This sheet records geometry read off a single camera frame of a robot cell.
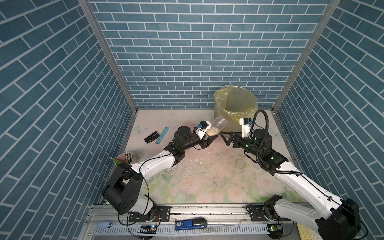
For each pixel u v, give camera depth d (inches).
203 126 25.4
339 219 14.8
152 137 40.1
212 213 29.7
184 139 24.9
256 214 28.9
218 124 27.9
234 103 39.4
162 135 40.4
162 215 29.0
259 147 21.9
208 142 27.7
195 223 26.3
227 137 26.2
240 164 35.9
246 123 25.7
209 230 27.7
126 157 29.7
